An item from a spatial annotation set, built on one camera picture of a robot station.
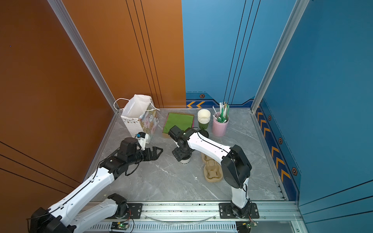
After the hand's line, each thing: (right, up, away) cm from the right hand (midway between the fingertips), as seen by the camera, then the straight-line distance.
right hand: (184, 152), depth 86 cm
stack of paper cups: (+13, +23, +14) cm, 30 cm away
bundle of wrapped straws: (+25, +26, +6) cm, 37 cm away
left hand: (-15, +4, -6) cm, 16 cm away
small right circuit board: (+30, -33, -16) cm, 47 cm away
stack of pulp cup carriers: (+17, -11, -2) cm, 20 cm away
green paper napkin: (-2, +19, +23) cm, 30 cm away
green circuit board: (-31, -33, -15) cm, 48 cm away
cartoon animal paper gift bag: (-25, +22, -5) cm, 34 cm away
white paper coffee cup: (0, -6, +1) cm, 6 cm away
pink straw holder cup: (+23, +14, +12) cm, 29 cm away
